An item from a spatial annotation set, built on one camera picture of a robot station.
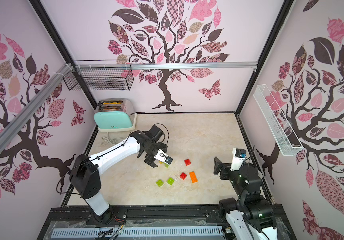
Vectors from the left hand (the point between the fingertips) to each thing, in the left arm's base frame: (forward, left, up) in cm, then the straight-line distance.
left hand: (158, 156), depth 84 cm
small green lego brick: (-1, -4, -11) cm, 12 cm away
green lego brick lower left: (-12, 0, -11) cm, 16 cm away
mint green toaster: (+29, +31, +5) cm, 43 cm away
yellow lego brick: (-8, -2, +8) cm, 12 cm away
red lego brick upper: (+1, -17, -10) cm, 20 cm away
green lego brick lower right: (-11, -7, -10) cm, 16 cm away
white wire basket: (+3, -66, +16) cm, 67 cm away
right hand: (-11, -32, +14) cm, 37 cm away
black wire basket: (+85, +60, +2) cm, 104 cm away
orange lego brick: (-10, -21, -10) cm, 25 cm away
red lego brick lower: (-9, -14, -9) cm, 19 cm away
